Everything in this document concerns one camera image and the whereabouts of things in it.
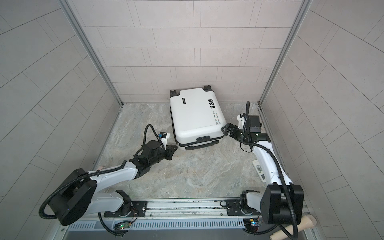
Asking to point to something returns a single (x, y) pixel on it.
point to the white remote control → (257, 166)
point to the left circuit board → (124, 225)
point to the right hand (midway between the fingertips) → (226, 130)
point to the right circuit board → (252, 221)
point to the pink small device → (101, 167)
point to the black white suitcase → (197, 118)
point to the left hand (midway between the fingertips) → (180, 145)
